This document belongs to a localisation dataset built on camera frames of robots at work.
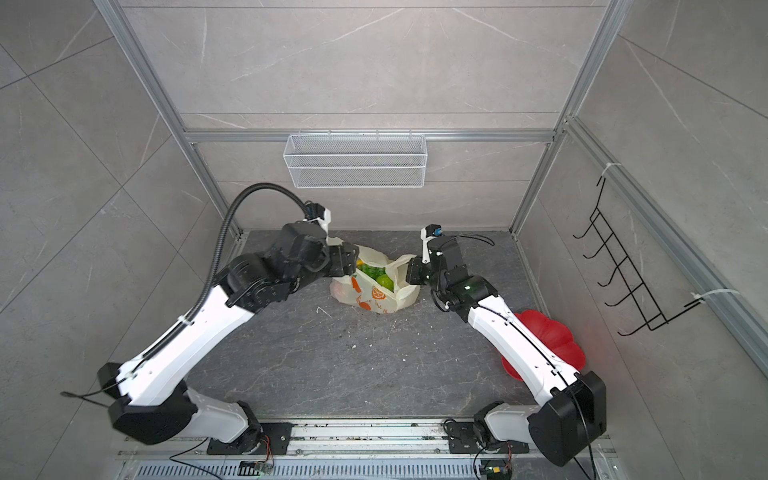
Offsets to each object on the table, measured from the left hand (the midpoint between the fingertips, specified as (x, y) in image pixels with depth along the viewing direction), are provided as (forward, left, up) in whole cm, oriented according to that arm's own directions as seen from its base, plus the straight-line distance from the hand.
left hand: (346, 244), depth 66 cm
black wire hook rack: (-12, -64, -5) cm, 65 cm away
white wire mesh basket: (+45, 0, -8) cm, 46 cm away
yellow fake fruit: (+10, -9, -30) cm, 33 cm away
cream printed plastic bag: (+4, -2, -26) cm, 27 cm away
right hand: (+5, -15, -12) cm, 20 cm away
